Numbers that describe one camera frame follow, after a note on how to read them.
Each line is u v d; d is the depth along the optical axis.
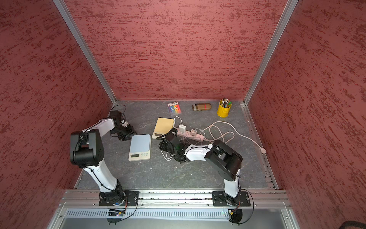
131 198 0.74
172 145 0.68
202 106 1.14
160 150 0.79
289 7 0.71
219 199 0.73
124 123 0.87
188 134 0.97
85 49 0.88
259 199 0.76
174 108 1.14
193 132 0.94
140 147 0.92
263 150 0.95
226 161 0.49
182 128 0.95
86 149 0.50
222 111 1.06
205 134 1.00
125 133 0.85
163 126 1.01
